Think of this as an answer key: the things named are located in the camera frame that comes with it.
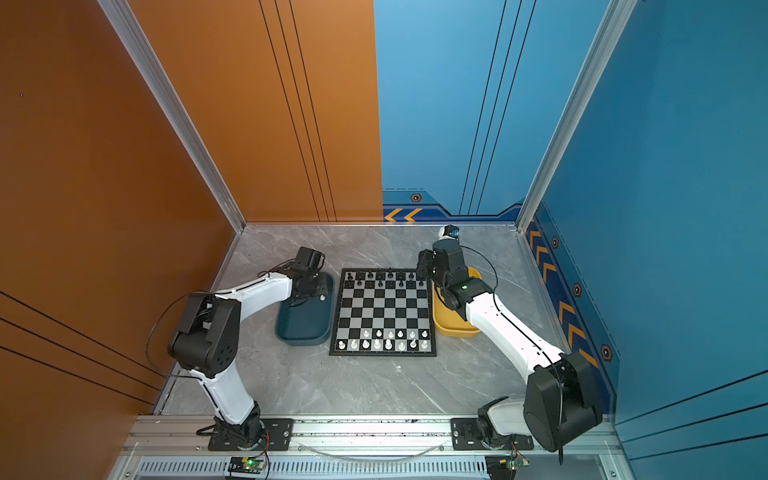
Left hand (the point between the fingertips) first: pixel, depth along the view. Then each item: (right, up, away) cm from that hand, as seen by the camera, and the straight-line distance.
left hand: (323, 283), depth 98 cm
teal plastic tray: (-2, -10, -11) cm, 15 cm away
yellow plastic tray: (+40, -11, -7) cm, 42 cm away
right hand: (+31, +10, -15) cm, 35 cm away
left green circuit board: (-11, -41, -28) cm, 50 cm away
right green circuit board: (+50, -40, -28) cm, 70 cm away
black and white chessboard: (+21, -9, -5) cm, 23 cm away
